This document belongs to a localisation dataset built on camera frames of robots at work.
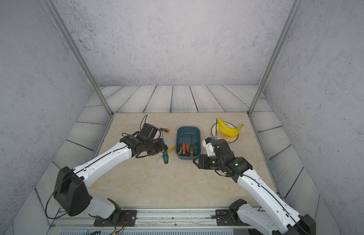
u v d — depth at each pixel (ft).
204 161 2.12
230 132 3.41
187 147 3.24
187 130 3.54
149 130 2.10
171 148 3.14
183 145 3.24
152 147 2.24
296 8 2.30
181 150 3.15
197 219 2.43
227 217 2.38
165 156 2.59
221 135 3.47
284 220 1.28
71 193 1.35
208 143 2.24
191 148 3.17
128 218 2.41
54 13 2.35
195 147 3.19
